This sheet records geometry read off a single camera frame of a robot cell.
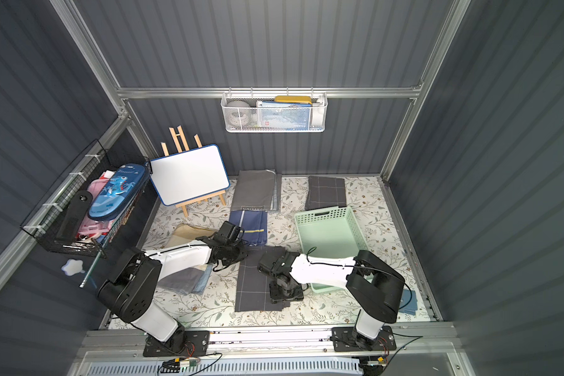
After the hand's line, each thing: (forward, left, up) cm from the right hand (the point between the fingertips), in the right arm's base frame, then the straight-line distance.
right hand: (283, 298), depth 81 cm
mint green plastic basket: (+29, -20, -3) cm, 35 cm away
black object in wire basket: (+10, +57, +34) cm, 67 cm away
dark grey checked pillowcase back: (+50, -18, 0) cm, 53 cm away
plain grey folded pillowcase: (+51, +14, 0) cm, 53 cm away
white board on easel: (+44, +40, +18) cm, 62 cm away
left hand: (+17, +14, 0) cm, 22 cm away
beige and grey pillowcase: (+5, +34, +1) cm, 34 cm away
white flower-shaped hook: (+1, +59, +23) cm, 63 cm away
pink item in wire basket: (+10, +53, +30) cm, 62 cm away
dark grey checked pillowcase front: (+4, +11, 0) cm, 12 cm away
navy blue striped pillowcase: (+32, +13, 0) cm, 34 cm away
